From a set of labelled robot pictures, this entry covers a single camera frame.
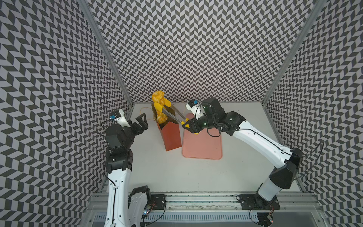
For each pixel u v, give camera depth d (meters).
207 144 0.94
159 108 0.74
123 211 0.39
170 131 0.77
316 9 0.68
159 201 0.72
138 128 0.61
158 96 0.74
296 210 0.74
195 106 0.61
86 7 0.72
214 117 0.53
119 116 0.56
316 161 0.74
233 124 0.49
